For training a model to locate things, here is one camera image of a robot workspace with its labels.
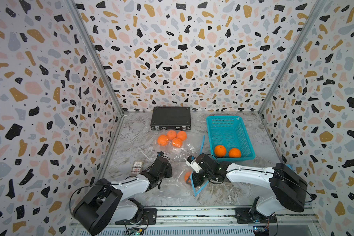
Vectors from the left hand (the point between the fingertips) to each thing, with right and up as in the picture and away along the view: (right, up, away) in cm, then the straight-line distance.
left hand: (172, 168), depth 90 cm
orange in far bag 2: (-2, +20, +11) cm, 23 cm away
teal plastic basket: (+39, +16, +16) cm, 45 cm away
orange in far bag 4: (+2, +15, +5) cm, 16 cm away
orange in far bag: (-7, +16, +6) cm, 19 cm away
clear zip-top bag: (+13, +13, +10) cm, 21 cm away
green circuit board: (-16, -25, -20) cm, 35 cm away
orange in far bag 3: (+6, +19, +11) cm, 23 cm away
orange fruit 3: (+9, 0, -15) cm, 18 cm away
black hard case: (-3, +31, +21) cm, 38 cm away
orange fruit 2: (+38, +9, 0) cm, 39 cm away
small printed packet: (-21, +1, 0) cm, 21 cm away
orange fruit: (+30, +10, +2) cm, 32 cm away
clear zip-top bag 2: (+6, -5, -12) cm, 14 cm away
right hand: (+11, -4, -8) cm, 14 cm away
